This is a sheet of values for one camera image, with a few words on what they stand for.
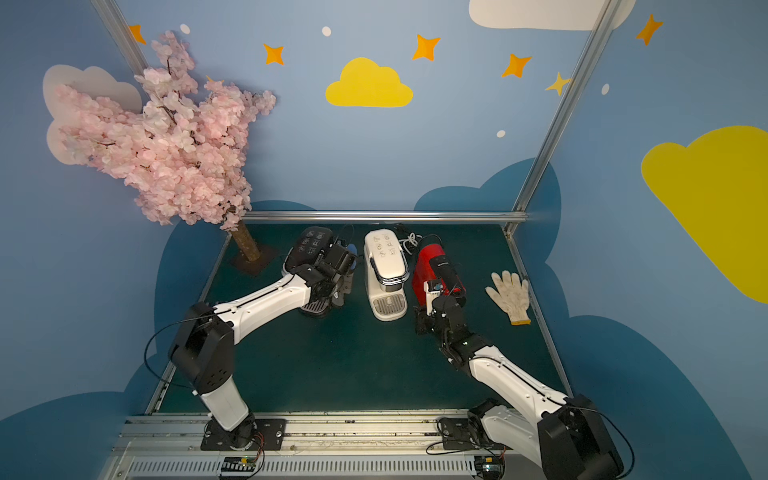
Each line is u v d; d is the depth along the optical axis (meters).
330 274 0.69
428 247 0.91
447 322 0.64
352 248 0.91
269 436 0.74
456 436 0.75
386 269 0.81
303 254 0.82
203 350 0.46
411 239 1.14
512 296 1.01
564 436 0.41
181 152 0.67
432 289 0.75
